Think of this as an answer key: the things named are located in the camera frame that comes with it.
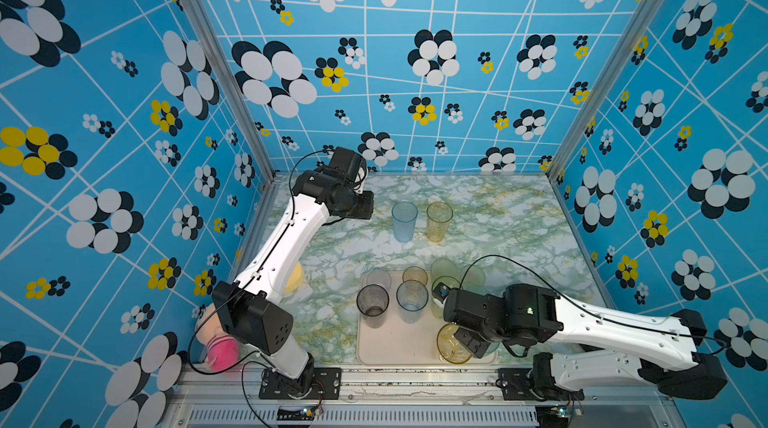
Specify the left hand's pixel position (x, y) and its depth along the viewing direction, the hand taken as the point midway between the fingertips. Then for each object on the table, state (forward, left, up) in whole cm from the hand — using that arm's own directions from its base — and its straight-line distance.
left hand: (369, 207), depth 78 cm
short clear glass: (-8, -2, -26) cm, 27 cm away
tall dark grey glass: (-18, -1, -21) cm, 28 cm away
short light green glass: (-8, -21, -18) cm, 29 cm away
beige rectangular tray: (-22, -7, -26) cm, 35 cm away
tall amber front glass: (-34, -17, -2) cm, 38 cm away
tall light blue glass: (-17, -12, -19) cm, 28 cm away
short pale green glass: (-11, -31, -22) cm, 40 cm away
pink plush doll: (-30, +36, -18) cm, 50 cm away
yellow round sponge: (-10, +23, -22) cm, 33 cm away
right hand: (-28, -22, -10) cm, 37 cm away
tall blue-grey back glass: (+5, -10, -12) cm, 16 cm away
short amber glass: (-10, -12, -17) cm, 24 cm away
